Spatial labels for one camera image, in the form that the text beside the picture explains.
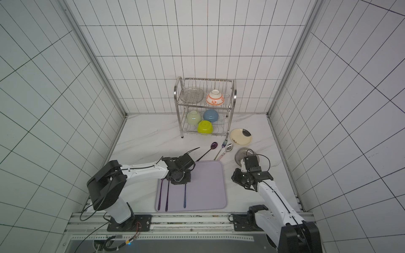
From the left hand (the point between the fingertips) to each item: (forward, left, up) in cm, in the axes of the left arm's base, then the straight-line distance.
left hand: (184, 183), depth 85 cm
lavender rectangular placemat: (-4, -13, +1) cm, 13 cm away
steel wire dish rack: (+34, -11, +28) cm, 45 cm away
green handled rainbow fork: (+26, -24, 0) cm, 35 cm away
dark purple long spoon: (+24, -17, +1) cm, 29 cm away
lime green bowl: (+34, -11, +8) cm, 37 cm away
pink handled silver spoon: (+23, -27, +1) cm, 35 cm away
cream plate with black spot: (+33, -37, -1) cm, 49 cm away
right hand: (+3, -24, +3) cm, 25 cm away
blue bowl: (+46, -16, +7) cm, 49 cm away
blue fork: (-7, -1, +1) cm, 8 cm away
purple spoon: (-9, +8, 0) cm, 12 cm away
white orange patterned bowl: (+36, -17, +31) cm, 50 cm away
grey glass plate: (+20, -36, 0) cm, 41 cm away
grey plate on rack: (+44, -3, +26) cm, 51 cm away
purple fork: (-8, +12, 0) cm, 15 cm away
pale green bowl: (+43, -3, +8) cm, 44 cm away
